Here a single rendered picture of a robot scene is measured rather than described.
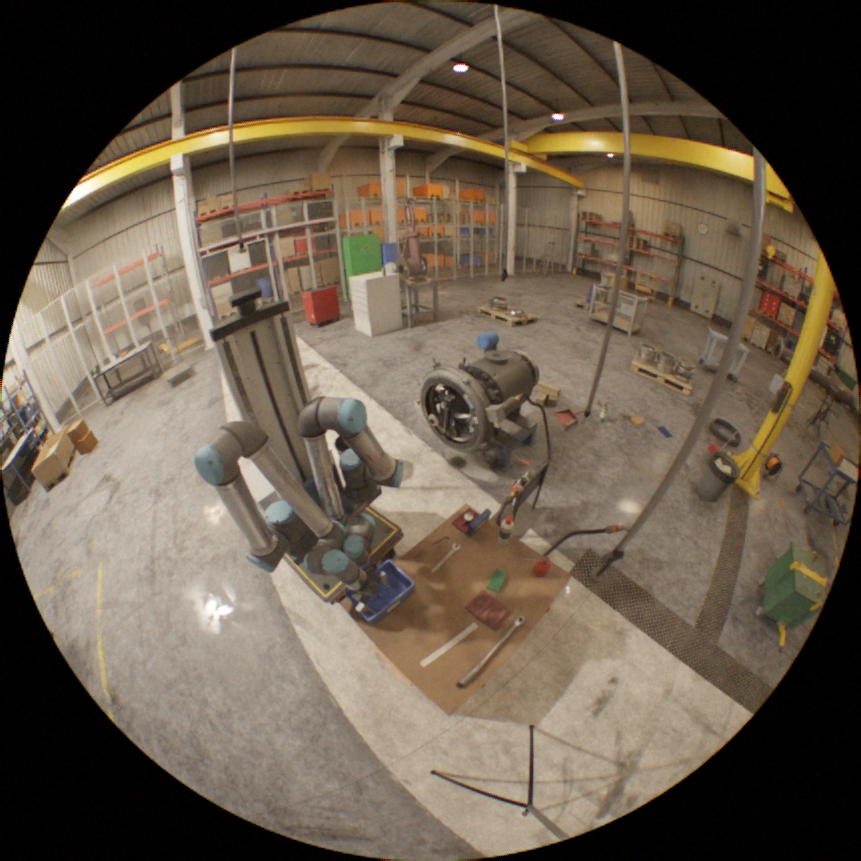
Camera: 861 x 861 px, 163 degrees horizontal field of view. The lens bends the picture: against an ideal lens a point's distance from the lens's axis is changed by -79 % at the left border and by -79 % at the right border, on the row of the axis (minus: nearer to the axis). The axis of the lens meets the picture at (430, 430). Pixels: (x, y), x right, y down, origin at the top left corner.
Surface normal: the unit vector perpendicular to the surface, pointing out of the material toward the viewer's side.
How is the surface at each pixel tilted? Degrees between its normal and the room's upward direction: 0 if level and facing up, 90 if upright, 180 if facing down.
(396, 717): 0
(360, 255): 90
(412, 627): 0
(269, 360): 90
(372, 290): 90
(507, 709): 0
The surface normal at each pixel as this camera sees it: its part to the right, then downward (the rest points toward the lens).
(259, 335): 0.79, 0.36
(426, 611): -0.03, -0.79
